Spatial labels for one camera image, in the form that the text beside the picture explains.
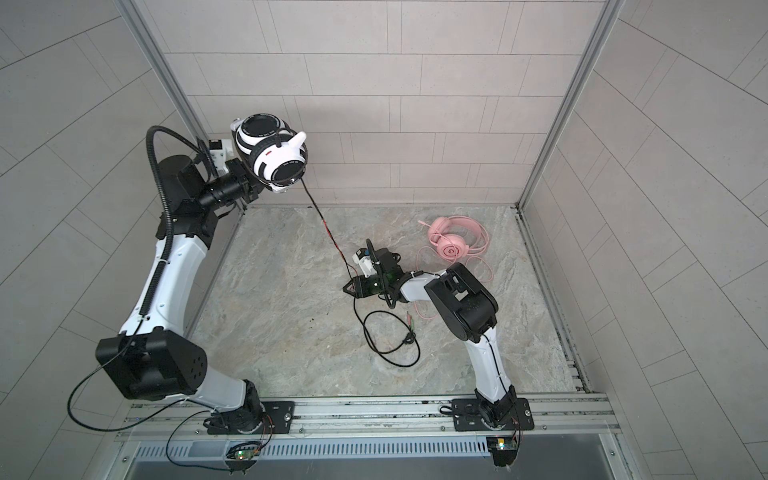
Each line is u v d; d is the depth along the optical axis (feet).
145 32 2.43
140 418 2.35
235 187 1.99
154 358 1.34
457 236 3.18
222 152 2.04
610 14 2.33
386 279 2.53
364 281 2.76
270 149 1.57
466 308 1.73
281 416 2.33
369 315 2.91
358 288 2.72
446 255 3.24
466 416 2.32
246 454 2.10
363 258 2.84
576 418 2.33
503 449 2.23
